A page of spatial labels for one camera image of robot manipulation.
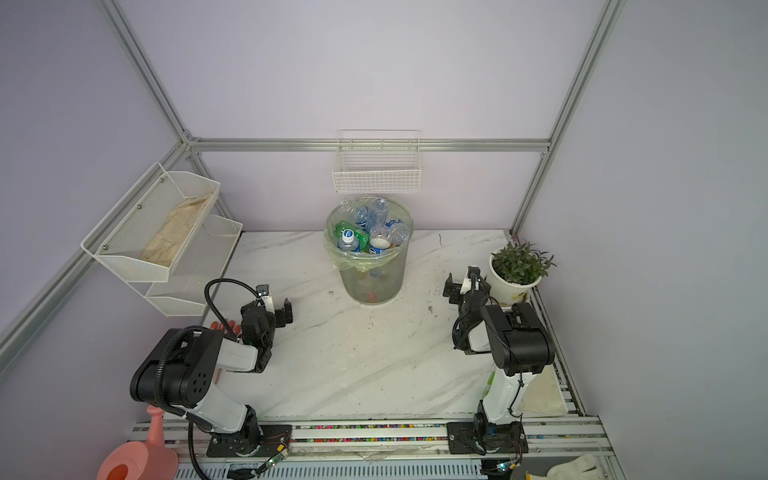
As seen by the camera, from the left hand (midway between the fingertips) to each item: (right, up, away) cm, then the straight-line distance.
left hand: (269, 302), depth 94 cm
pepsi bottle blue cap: (+36, +19, -10) cm, 42 cm away
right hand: (+63, +9, +1) cm, 63 cm away
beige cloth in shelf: (-20, +20, -16) cm, 32 cm away
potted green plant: (+76, +11, -7) cm, 77 cm away
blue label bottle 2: (+31, +27, -3) cm, 41 cm away
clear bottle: (+36, +26, -15) cm, 47 cm away
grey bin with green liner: (+32, +8, -4) cm, 33 cm away
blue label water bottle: (+41, +22, -12) cm, 48 cm away
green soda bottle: (+31, +21, -7) cm, 38 cm away
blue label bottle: (+28, +19, -16) cm, 37 cm away
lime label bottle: (+67, -22, -10) cm, 72 cm away
